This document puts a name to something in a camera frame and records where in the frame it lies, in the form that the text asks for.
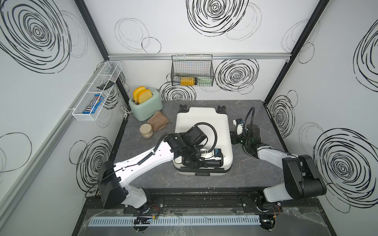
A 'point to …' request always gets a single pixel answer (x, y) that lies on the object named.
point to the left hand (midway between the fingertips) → (207, 161)
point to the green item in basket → (204, 81)
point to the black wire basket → (192, 70)
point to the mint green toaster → (145, 102)
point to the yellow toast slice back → (136, 92)
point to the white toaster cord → (125, 111)
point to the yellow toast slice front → (144, 95)
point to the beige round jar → (146, 131)
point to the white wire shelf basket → (109, 71)
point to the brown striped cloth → (159, 121)
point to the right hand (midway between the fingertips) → (231, 131)
